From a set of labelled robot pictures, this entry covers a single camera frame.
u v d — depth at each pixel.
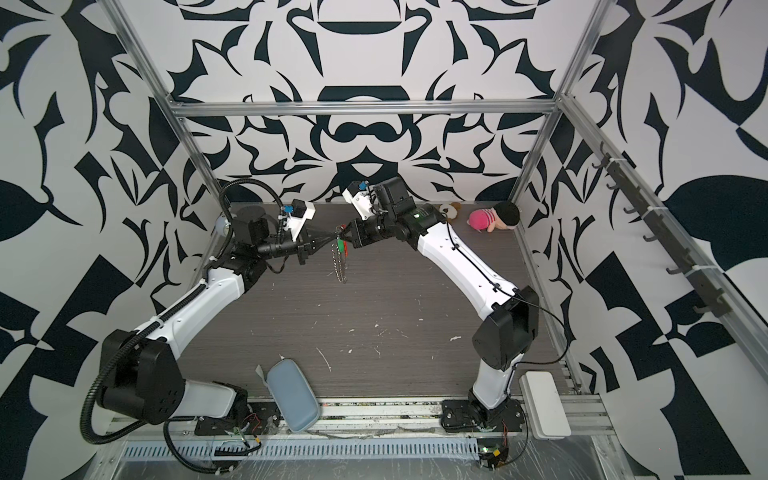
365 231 0.66
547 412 0.71
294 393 0.76
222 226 1.04
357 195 0.67
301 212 0.65
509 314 0.45
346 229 0.72
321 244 0.73
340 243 0.75
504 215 1.07
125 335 0.43
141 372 0.41
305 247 0.67
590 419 0.77
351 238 0.66
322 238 0.72
